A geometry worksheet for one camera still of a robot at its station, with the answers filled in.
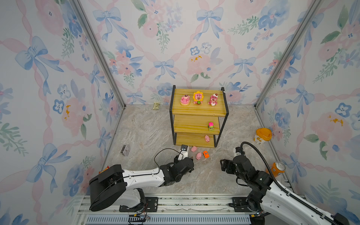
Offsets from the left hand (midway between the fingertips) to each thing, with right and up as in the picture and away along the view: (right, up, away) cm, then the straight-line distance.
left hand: (190, 157), depth 82 cm
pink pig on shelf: (+13, +8, +15) cm, 21 cm away
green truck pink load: (+12, +18, +1) cm, 21 cm away
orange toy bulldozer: (+10, -1, +8) cm, 13 cm away
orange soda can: (+47, -5, -6) cm, 47 cm away
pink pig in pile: (+6, -1, +8) cm, 10 cm away
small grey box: (-41, +2, +7) cm, 42 cm away
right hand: (+21, -3, +1) cm, 21 cm away
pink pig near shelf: (+3, +3, +11) cm, 11 cm away
